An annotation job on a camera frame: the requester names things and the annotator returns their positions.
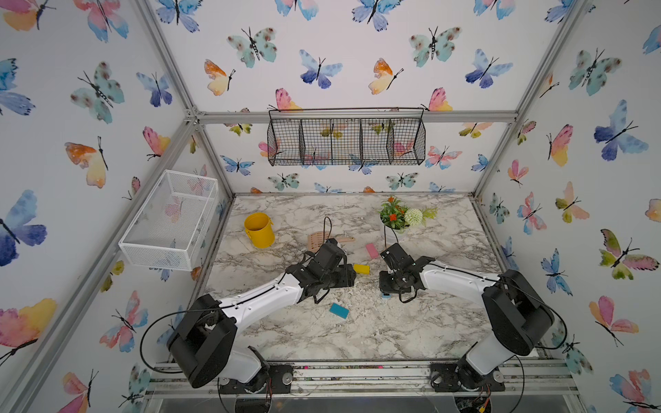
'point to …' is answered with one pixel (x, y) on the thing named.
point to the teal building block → (339, 311)
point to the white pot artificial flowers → (395, 218)
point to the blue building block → (386, 296)
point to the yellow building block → (362, 269)
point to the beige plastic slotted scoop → (315, 240)
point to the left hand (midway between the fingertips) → (353, 274)
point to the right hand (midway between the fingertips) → (384, 283)
